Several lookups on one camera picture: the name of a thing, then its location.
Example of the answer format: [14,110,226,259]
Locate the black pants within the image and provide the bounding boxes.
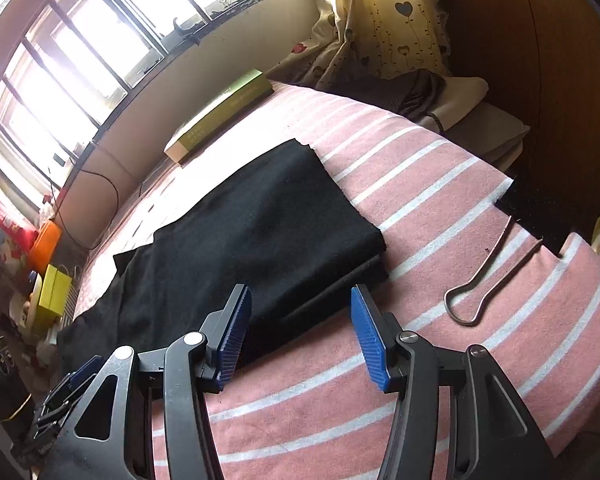
[58,140,388,373]

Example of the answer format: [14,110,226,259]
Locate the metal clothes hanger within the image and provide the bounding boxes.
[442,211,544,328]

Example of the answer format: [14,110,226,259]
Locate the yellow-green box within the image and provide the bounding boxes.
[32,264,73,336]

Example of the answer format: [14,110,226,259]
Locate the pink striped bed sheet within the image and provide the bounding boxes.
[76,84,600,479]

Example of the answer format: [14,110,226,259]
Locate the orange box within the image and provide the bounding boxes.
[28,220,62,274]

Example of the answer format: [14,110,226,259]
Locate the red snack bag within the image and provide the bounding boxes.
[0,188,38,254]

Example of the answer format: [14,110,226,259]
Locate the dark grey folded garment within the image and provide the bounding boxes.
[343,68,446,122]

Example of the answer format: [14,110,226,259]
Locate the green white flat box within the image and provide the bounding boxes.
[163,70,274,164]

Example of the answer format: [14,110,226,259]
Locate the cream heart pattern curtain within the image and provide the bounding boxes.
[268,0,451,90]

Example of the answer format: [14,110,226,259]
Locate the brown wooden wardrobe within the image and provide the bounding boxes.
[442,0,600,240]

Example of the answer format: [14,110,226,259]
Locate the black cable on wall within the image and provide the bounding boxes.
[51,167,121,254]

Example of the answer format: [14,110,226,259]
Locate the window frame with bars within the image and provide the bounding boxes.
[0,0,261,204]

